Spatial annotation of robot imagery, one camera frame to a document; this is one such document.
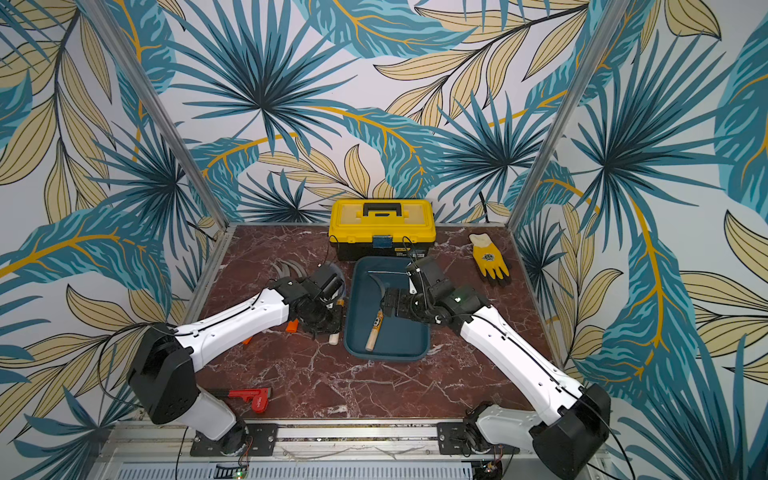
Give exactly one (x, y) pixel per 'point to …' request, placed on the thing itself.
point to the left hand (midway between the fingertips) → (338, 333)
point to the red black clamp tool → (258, 396)
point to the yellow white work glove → (487, 255)
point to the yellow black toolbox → (382, 227)
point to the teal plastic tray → (398, 338)
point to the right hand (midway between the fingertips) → (395, 305)
